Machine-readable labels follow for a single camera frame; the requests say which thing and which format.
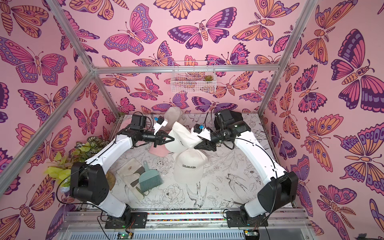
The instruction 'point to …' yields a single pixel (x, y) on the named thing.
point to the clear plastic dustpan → (129, 174)
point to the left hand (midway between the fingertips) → (174, 138)
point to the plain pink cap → (160, 150)
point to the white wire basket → (193, 77)
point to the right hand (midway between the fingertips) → (198, 141)
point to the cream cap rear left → (173, 114)
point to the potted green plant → (61, 169)
